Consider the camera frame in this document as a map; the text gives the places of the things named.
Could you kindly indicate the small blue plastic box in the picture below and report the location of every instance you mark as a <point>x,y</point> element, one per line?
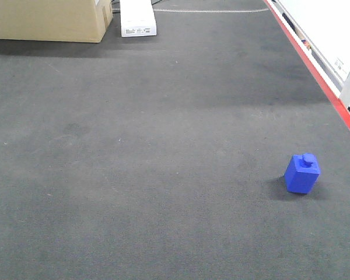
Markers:
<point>301,179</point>

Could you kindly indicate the white carton box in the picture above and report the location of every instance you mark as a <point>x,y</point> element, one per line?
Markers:
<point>137,17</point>

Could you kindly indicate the brown cardboard box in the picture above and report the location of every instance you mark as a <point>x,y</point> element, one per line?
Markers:
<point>46,20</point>

